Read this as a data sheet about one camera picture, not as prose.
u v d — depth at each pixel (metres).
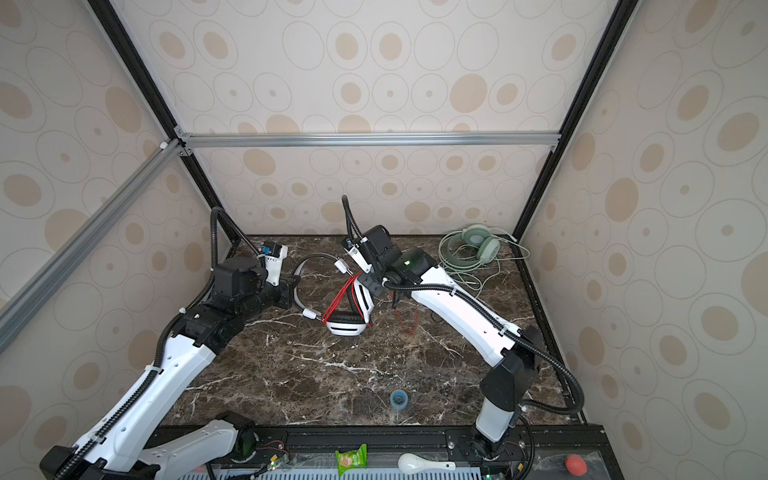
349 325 0.68
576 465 0.69
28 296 0.53
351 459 0.70
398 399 0.81
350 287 0.69
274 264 0.64
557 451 0.73
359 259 0.67
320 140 1.89
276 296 0.64
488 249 1.06
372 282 0.67
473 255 1.14
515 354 0.42
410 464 0.71
